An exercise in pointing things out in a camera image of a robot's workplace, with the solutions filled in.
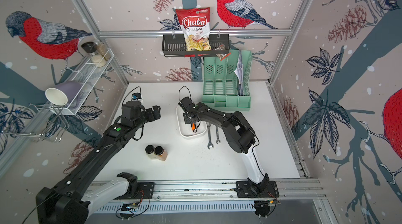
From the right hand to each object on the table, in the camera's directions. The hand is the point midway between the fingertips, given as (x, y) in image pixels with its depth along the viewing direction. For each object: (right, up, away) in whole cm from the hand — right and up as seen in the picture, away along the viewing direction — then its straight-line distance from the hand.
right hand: (189, 117), depth 96 cm
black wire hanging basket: (-9, +45, -1) cm, 46 cm away
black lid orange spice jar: (-13, -14, -20) cm, 27 cm away
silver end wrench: (+17, -12, -6) cm, 22 cm away
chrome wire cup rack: (-58, -2, -27) cm, 64 cm away
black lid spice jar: (-18, -13, -20) cm, 30 cm away
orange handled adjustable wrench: (+3, -5, -5) cm, 8 cm away
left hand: (-16, +9, -17) cm, 25 cm away
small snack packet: (+20, +37, -6) cm, 43 cm away
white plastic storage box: (-2, -7, -1) cm, 8 cm away
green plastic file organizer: (+22, +23, +25) cm, 41 cm away
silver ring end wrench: (+13, -14, -8) cm, 21 cm away
